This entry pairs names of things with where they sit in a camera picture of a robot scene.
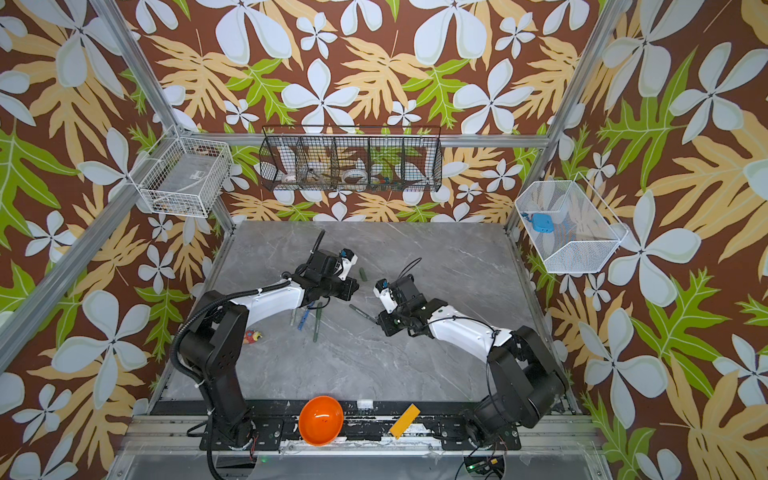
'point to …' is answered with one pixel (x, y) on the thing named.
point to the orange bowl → (321, 420)
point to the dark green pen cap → (362, 274)
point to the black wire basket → (351, 158)
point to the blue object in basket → (540, 222)
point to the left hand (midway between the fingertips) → (358, 282)
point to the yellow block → (405, 421)
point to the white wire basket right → (572, 228)
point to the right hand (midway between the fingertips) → (377, 322)
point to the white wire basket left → (184, 176)
